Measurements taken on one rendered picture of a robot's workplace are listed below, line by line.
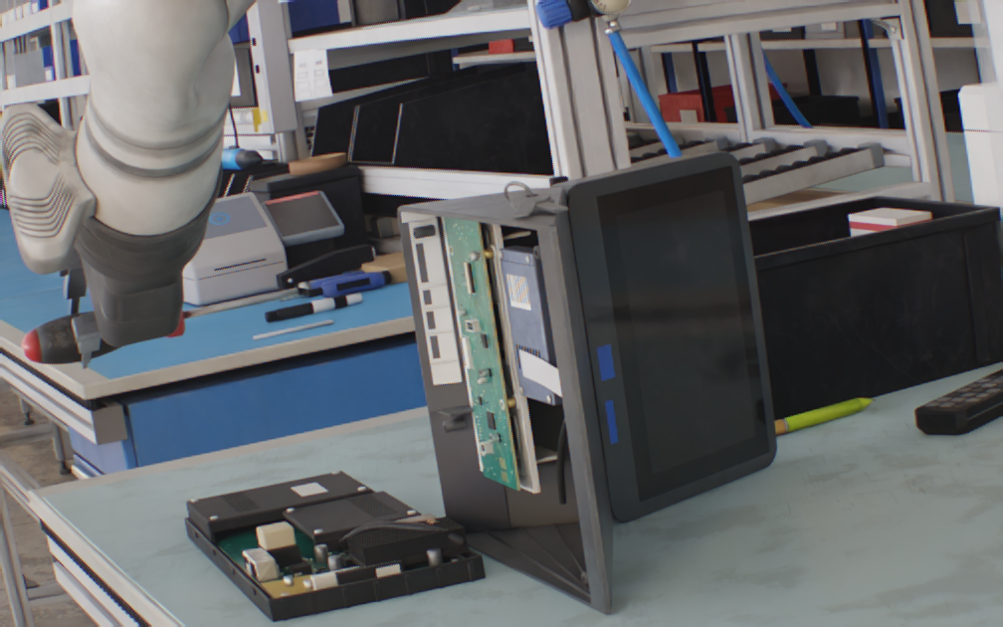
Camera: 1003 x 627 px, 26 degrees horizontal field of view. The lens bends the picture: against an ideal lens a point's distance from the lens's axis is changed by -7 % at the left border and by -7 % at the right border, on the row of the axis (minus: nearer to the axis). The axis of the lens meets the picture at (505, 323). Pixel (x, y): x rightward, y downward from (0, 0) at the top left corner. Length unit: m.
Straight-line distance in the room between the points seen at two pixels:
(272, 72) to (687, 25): 1.12
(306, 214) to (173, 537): 1.96
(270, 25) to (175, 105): 2.96
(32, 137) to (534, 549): 0.45
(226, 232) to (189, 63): 2.48
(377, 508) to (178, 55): 0.57
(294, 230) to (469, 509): 2.04
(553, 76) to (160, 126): 1.93
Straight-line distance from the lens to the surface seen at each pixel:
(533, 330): 1.27
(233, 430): 2.87
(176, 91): 0.95
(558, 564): 1.31
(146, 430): 2.84
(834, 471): 1.45
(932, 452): 1.46
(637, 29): 2.97
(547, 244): 1.17
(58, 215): 1.07
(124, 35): 0.92
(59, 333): 1.23
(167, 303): 1.16
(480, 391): 1.35
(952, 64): 8.17
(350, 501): 1.46
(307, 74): 3.81
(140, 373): 2.82
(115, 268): 1.11
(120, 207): 1.06
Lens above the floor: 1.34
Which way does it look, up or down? 9 degrees down
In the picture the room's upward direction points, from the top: 9 degrees counter-clockwise
